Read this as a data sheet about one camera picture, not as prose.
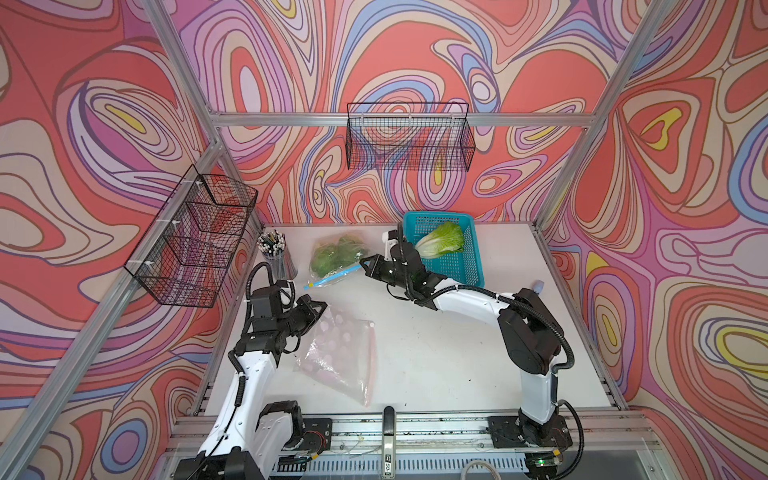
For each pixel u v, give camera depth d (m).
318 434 0.73
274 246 0.91
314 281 0.87
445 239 1.04
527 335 0.50
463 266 1.07
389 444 0.69
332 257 0.90
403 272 0.68
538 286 0.99
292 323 0.67
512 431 0.74
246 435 0.42
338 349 0.76
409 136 0.96
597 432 0.75
